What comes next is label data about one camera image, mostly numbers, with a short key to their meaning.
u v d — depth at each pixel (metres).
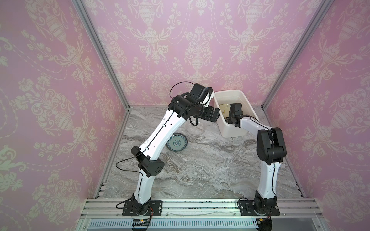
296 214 1.29
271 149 0.56
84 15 0.72
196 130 1.06
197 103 0.52
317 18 0.72
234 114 0.83
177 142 1.00
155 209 0.75
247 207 0.73
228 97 1.08
